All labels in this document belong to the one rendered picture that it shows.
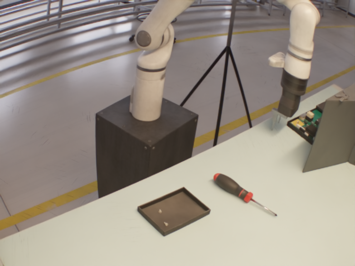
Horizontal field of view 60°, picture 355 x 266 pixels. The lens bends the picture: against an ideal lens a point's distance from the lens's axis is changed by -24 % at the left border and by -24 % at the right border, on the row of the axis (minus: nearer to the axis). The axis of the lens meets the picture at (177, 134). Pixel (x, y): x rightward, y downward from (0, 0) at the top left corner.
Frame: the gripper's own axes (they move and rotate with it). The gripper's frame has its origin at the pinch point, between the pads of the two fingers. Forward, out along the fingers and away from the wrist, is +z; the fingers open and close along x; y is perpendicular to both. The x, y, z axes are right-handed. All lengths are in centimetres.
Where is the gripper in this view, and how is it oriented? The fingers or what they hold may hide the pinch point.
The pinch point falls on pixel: (275, 126)
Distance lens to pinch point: 101.0
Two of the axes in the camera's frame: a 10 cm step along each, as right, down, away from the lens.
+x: 6.0, -4.0, 7.0
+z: -1.2, 8.2, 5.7
